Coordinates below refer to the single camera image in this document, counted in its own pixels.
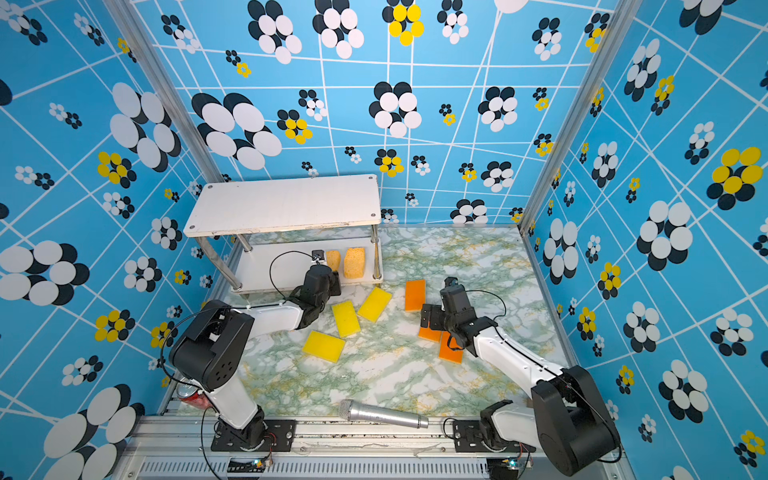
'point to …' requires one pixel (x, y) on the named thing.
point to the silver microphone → (356, 410)
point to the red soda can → (190, 395)
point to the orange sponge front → (446, 353)
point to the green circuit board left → (246, 465)
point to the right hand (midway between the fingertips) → (438, 311)
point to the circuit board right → (499, 468)
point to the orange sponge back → (415, 294)
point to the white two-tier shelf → (261, 234)
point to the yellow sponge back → (375, 304)
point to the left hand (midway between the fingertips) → (333, 272)
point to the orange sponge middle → (433, 335)
